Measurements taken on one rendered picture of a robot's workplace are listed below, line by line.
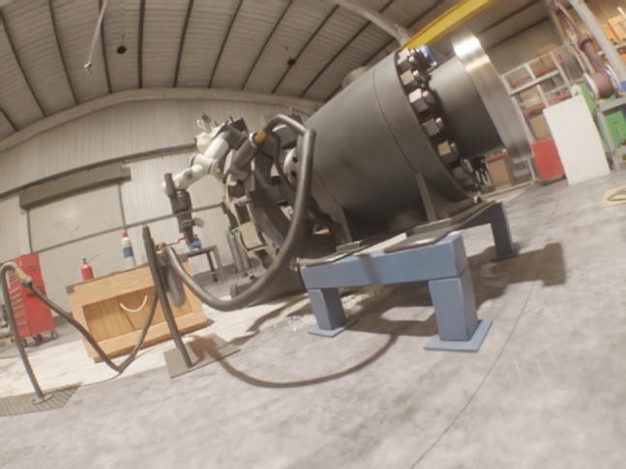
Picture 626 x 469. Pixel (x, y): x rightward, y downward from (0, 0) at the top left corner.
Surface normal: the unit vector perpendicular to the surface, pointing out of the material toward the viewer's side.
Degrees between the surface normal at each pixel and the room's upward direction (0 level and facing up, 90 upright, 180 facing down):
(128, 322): 90
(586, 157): 90
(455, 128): 119
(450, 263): 90
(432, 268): 90
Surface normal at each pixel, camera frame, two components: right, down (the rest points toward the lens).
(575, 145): -0.82, 0.23
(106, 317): 0.58, -0.19
